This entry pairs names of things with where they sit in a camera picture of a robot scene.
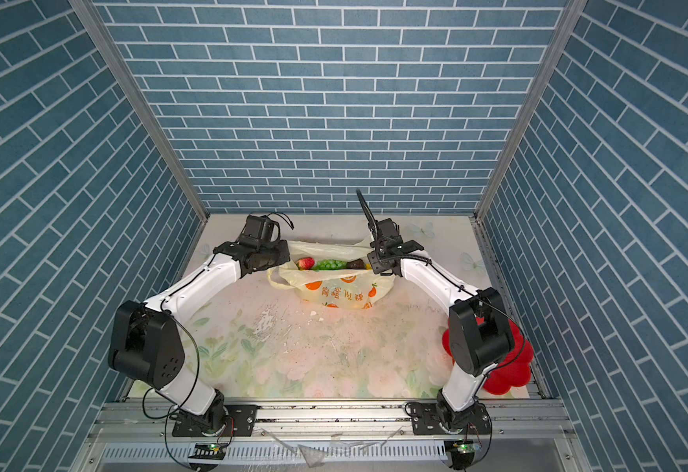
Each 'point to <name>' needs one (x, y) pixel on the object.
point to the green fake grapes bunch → (329, 265)
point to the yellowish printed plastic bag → (331, 273)
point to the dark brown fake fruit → (356, 265)
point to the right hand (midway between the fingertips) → (380, 253)
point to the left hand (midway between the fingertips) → (289, 251)
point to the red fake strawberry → (305, 264)
